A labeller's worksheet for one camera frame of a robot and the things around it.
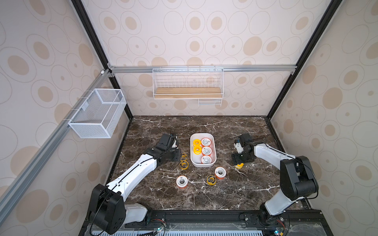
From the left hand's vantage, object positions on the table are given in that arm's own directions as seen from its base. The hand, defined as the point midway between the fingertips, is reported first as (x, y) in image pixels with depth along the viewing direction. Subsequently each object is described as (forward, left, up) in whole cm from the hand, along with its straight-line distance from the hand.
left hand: (181, 153), depth 82 cm
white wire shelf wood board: (+45, -15, +15) cm, 49 cm away
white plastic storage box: (+4, -9, -14) cm, 17 cm away
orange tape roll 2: (+10, -16, -13) cm, 23 cm away
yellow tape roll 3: (-1, -36, -13) cm, 38 cm away
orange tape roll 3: (-11, 0, -13) cm, 17 cm away
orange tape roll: (+17, -15, -13) cm, 26 cm away
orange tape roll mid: (+3, -15, -13) cm, 20 cm away
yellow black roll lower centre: (-10, -17, -13) cm, 24 cm away
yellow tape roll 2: (+11, -10, -13) cm, 20 cm away
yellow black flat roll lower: (-1, -1, -13) cm, 13 cm away
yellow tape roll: (+17, -9, -13) cm, 23 cm away
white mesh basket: (+34, +63, -5) cm, 72 cm away
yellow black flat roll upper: (+5, 0, -14) cm, 15 cm away
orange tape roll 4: (-5, -23, -13) cm, 27 cm away
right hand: (+2, -35, -12) cm, 37 cm away
